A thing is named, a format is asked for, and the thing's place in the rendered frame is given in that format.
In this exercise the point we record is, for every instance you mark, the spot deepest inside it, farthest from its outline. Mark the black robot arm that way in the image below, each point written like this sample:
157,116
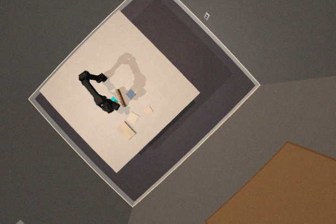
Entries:
99,100

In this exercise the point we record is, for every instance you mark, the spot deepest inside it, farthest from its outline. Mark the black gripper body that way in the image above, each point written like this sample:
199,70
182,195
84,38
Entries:
115,106

